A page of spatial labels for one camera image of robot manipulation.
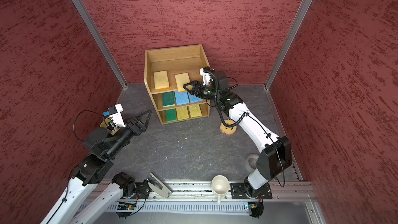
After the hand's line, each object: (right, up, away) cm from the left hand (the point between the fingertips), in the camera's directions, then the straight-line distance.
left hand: (149, 115), depth 65 cm
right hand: (+15, +11, +8) cm, 20 cm away
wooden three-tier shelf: (+3, +23, +17) cm, 29 cm away
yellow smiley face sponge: (+39, -12, +28) cm, 50 cm away
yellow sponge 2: (+9, -2, +36) cm, 37 cm away
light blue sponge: (+17, +7, +25) cm, 31 cm away
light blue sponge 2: (+10, +8, +25) cm, 28 cm away
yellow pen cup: (-32, -6, +20) cm, 38 cm away
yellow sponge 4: (+12, +17, +13) cm, 25 cm away
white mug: (+32, -36, +11) cm, 50 cm away
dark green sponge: (+3, +7, +23) cm, 24 cm away
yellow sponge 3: (+2, +17, +13) cm, 21 cm away
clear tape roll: (+51, -24, +19) cm, 59 cm away
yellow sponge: (+18, -1, +36) cm, 41 cm away
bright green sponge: (+2, -3, +33) cm, 33 cm away
